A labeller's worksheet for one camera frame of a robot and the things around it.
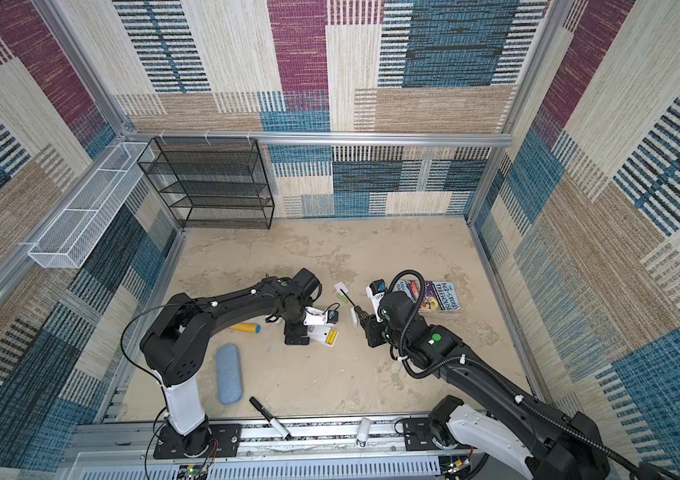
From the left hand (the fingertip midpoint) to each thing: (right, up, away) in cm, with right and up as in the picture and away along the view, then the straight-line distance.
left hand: (306, 319), depth 92 cm
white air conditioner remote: (+5, -4, -3) cm, 7 cm away
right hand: (+18, +1, -13) cm, 22 cm away
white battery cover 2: (+15, 0, -1) cm, 15 cm away
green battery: (+11, +5, +6) cm, 14 cm away
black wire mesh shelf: (-37, +46, +18) cm, 61 cm away
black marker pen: (-6, -22, -16) cm, 28 cm away
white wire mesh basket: (-52, +24, -21) cm, 61 cm away
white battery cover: (+10, +9, +10) cm, 17 cm away
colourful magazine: (+42, +7, +4) cm, 42 cm away
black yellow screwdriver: (+17, +4, -14) cm, 22 cm away
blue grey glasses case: (-19, -12, -12) cm, 25 cm away
